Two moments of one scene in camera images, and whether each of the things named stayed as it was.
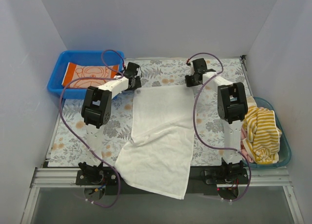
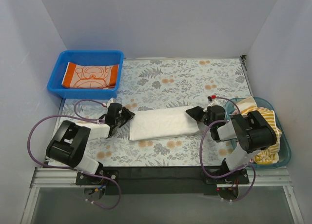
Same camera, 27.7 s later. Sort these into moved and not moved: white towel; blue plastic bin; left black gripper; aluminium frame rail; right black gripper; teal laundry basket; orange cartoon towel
Moved: left black gripper; white towel; right black gripper
Not moved: orange cartoon towel; blue plastic bin; aluminium frame rail; teal laundry basket
